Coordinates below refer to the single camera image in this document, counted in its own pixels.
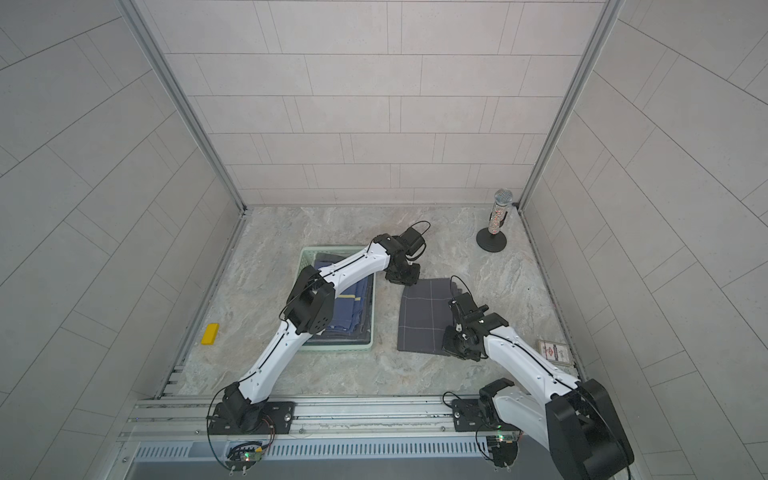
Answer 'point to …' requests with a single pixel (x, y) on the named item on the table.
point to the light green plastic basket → (306, 259)
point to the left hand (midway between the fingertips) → (419, 282)
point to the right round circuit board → (504, 452)
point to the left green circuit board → (243, 459)
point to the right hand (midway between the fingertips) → (446, 347)
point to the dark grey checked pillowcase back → (425, 313)
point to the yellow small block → (210, 334)
